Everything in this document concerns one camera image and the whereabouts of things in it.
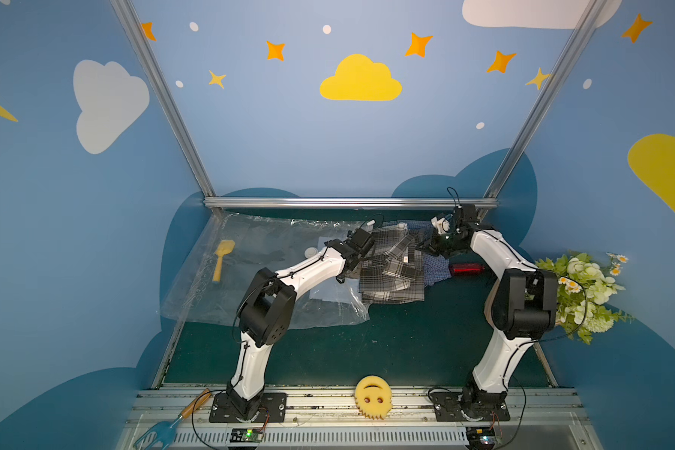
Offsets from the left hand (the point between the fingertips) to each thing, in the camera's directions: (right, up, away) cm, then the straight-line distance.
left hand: (352, 266), depth 94 cm
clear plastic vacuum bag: (-45, +6, +16) cm, 49 cm away
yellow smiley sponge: (+5, -33, -20) cm, 39 cm away
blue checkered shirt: (+32, -2, +8) cm, 33 cm away
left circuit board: (-28, -41, -23) cm, 55 cm away
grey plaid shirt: (+14, -2, +1) cm, 14 cm away
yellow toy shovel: (-49, +6, +13) cm, 51 cm away
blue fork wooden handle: (-48, -39, -24) cm, 67 cm away
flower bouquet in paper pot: (+54, -2, -29) cm, 61 cm away
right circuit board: (+32, -42, -23) cm, 58 cm away
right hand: (+24, +7, +1) cm, 25 cm away
